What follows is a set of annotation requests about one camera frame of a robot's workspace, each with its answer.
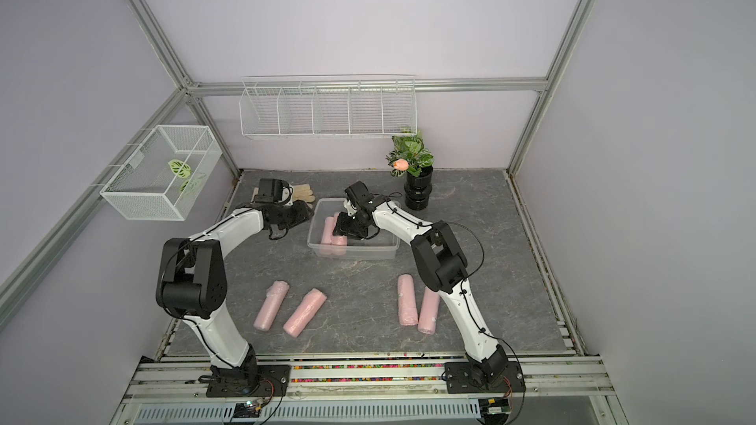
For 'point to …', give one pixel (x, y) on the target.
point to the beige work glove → (302, 193)
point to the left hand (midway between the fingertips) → (310, 215)
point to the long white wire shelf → (318, 105)
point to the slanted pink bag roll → (327, 231)
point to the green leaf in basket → (180, 168)
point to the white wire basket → (161, 177)
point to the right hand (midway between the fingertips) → (336, 230)
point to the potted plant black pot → (411, 157)
